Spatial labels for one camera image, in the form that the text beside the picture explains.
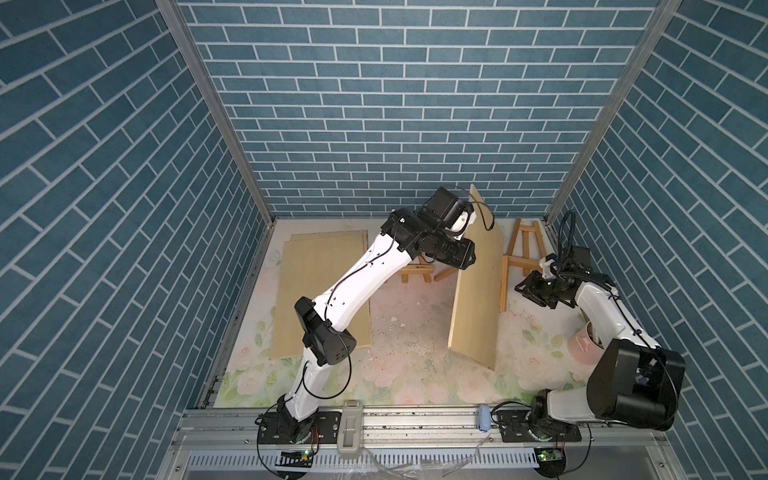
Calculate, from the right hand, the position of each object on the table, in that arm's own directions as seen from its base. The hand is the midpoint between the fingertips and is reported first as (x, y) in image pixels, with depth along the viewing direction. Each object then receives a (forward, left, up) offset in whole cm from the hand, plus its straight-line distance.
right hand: (523, 289), depth 87 cm
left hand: (-6, +18, +19) cm, 26 cm away
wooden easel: (+10, +32, -7) cm, 34 cm away
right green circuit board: (-39, -3, -14) cm, 41 cm away
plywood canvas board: (+9, +70, -10) cm, 71 cm away
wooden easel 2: (+25, -9, -11) cm, 29 cm away
